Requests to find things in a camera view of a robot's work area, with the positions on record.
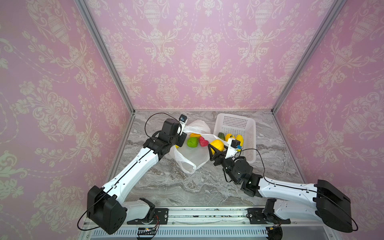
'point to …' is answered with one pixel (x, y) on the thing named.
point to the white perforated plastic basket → (227, 124)
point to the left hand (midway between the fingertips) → (181, 132)
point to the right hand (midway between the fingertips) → (214, 145)
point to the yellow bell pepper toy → (229, 136)
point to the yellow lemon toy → (217, 143)
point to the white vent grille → (134, 233)
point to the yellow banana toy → (176, 146)
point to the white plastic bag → (191, 159)
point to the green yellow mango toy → (221, 135)
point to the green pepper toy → (192, 142)
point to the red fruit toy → (202, 142)
